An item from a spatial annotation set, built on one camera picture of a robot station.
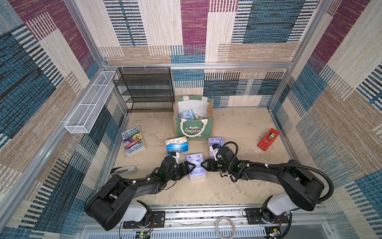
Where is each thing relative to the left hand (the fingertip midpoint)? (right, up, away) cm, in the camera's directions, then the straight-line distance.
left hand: (193, 168), depth 85 cm
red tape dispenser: (+48, +15, +11) cm, 52 cm away
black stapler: (-41, -2, +3) cm, 41 cm away
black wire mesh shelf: (-34, +51, +23) cm, 65 cm away
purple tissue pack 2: (+12, +14, +11) cm, 22 cm away
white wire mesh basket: (-52, +28, -14) cm, 60 cm away
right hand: (+7, +1, +2) cm, 8 cm away
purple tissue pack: (+3, -2, -2) cm, 4 cm away
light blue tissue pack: (-4, +31, +16) cm, 35 cm away
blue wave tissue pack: (-9, +12, +6) cm, 17 cm away
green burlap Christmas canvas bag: (+4, +22, +7) cm, 23 cm away
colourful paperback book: (-40, +14, +14) cm, 44 cm away
